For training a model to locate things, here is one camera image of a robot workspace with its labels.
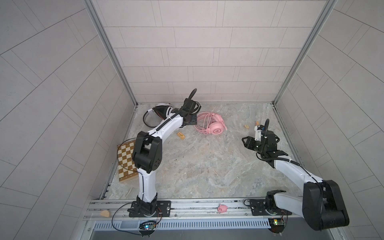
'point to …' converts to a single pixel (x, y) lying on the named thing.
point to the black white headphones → (152, 117)
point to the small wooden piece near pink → (246, 126)
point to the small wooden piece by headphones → (257, 123)
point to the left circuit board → (147, 228)
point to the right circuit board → (277, 225)
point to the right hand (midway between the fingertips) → (244, 139)
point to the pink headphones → (209, 123)
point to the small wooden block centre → (179, 134)
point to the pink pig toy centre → (222, 208)
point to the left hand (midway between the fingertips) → (193, 117)
